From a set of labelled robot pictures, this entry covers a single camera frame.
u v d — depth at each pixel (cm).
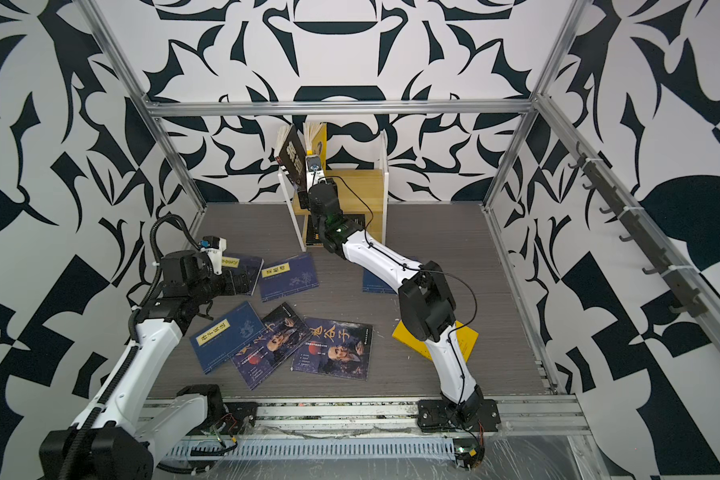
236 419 73
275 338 85
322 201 64
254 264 101
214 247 70
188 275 61
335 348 85
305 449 65
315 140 79
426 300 53
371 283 96
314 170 69
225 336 85
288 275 100
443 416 74
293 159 83
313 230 105
